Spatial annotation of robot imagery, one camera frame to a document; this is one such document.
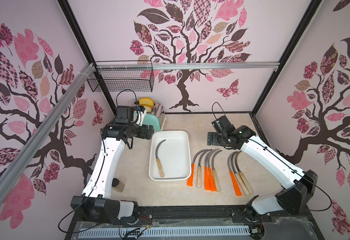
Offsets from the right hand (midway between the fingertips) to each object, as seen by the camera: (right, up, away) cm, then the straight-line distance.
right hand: (215, 138), depth 79 cm
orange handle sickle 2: (-1, -27, +4) cm, 28 cm away
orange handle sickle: (-4, -27, +4) cm, 27 cm away
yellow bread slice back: (-43, +24, +21) cm, 53 cm away
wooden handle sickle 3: (-33, -17, +13) cm, 39 cm away
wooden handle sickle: (-8, -21, +9) cm, 24 cm away
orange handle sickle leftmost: (-13, -26, +6) cm, 29 cm away
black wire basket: (-55, +39, +16) cm, 69 cm away
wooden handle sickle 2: (+2, -23, +8) cm, 25 cm away
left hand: (-38, +3, -4) cm, 38 cm away
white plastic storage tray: (-23, -12, +21) cm, 33 cm away
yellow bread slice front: (-40, +18, +18) cm, 48 cm away
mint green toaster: (-38, +11, +18) cm, 44 cm away
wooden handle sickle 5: (+18, -25, +6) cm, 31 cm away
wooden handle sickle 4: (+15, -25, +6) cm, 30 cm away
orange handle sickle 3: (+13, -30, +2) cm, 33 cm away
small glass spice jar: (-52, -25, -3) cm, 58 cm away
